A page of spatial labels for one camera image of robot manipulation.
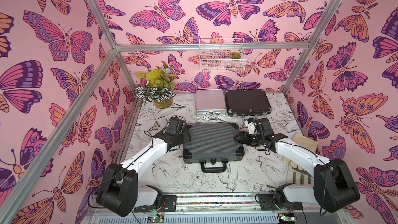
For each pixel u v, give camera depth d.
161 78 1.03
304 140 0.93
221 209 0.73
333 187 0.41
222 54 0.95
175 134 0.66
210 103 1.11
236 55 0.92
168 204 0.73
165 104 1.12
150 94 0.90
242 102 1.08
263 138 0.67
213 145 0.83
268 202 0.73
